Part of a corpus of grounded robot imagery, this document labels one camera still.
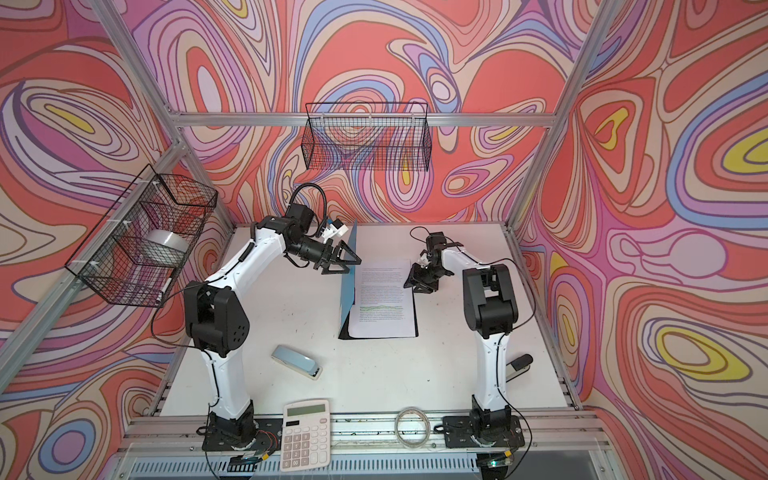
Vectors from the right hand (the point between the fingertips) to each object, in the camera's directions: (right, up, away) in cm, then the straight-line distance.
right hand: (412, 291), depth 100 cm
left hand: (-18, +10, -19) cm, 28 cm away
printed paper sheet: (-10, -4, -3) cm, 11 cm away
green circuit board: (-43, -37, -30) cm, 64 cm away
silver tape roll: (-64, +17, -26) cm, 71 cm away
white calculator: (-28, -32, -28) cm, 51 cm away
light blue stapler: (-34, -18, -16) cm, 42 cm away
